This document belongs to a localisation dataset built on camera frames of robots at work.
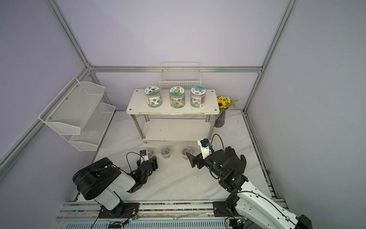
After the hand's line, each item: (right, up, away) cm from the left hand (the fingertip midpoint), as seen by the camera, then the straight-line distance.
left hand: (151, 159), depth 94 cm
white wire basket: (+24, +58, +1) cm, 62 cm away
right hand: (+28, +10, -19) cm, 35 cm away
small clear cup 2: (+10, +6, -3) cm, 12 cm away
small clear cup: (+1, +5, -5) cm, 7 cm away
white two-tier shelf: (+7, +24, +13) cm, 28 cm away
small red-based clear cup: (+23, +7, -3) cm, 24 cm away
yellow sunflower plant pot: (+48, +37, -3) cm, 61 cm away
